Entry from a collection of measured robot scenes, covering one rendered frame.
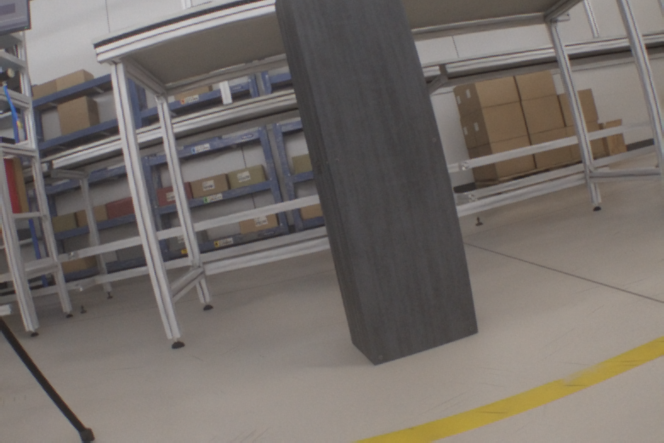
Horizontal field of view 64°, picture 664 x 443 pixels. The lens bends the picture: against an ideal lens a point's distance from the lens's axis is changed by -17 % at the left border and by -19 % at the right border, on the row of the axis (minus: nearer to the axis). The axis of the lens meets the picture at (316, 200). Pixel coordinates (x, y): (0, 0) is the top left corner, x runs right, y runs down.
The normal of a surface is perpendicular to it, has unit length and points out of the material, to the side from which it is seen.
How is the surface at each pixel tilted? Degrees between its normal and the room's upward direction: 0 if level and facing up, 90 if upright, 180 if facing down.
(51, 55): 90
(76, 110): 90
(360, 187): 90
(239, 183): 90
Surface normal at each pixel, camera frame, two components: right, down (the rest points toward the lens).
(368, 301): 0.14, -0.02
